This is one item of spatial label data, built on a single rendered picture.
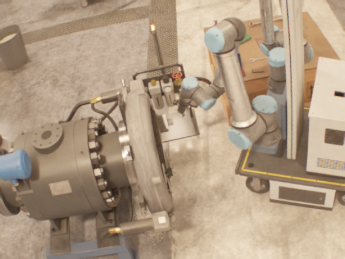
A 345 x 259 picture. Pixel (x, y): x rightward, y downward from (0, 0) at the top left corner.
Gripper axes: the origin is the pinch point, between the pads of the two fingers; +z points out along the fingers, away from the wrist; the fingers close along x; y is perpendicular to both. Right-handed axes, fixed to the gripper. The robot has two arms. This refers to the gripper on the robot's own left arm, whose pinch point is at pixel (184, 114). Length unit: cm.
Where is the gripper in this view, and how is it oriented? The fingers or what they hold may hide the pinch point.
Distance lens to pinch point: 304.5
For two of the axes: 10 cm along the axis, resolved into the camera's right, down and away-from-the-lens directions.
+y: -8.7, -4.8, 1.1
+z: -1.4, 4.5, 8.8
